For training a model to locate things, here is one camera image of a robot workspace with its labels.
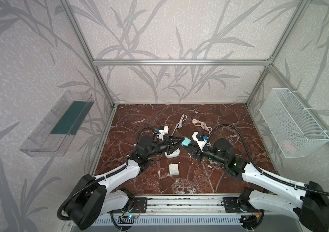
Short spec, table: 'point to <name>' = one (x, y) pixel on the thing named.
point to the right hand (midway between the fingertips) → (186, 138)
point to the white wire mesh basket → (296, 131)
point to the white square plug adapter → (173, 169)
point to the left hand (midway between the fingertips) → (185, 139)
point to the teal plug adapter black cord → (186, 141)
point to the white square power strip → (174, 154)
